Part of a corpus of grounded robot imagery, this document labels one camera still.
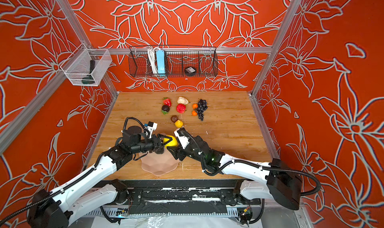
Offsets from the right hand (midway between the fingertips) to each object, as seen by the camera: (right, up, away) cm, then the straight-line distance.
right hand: (169, 144), depth 72 cm
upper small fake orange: (+14, +19, +36) cm, 43 cm away
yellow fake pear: (+3, +7, +26) cm, 27 cm away
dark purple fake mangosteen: (-7, +17, +34) cm, 39 cm away
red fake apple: (+4, +18, +32) cm, 37 cm away
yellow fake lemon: (+2, +1, -1) cm, 3 cm away
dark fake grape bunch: (+19, +19, +33) cm, 43 cm away
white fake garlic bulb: (+5, +24, +37) cm, 44 cm away
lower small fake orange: (+13, +14, +33) cm, 38 cm away
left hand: (+1, +2, 0) cm, 2 cm away
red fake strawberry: (-7, +23, +38) cm, 45 cm away
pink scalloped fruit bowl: (-7, -13, +10) cm, 18 cm away
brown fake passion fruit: (-1, +11, +28) cm, 30 cm away
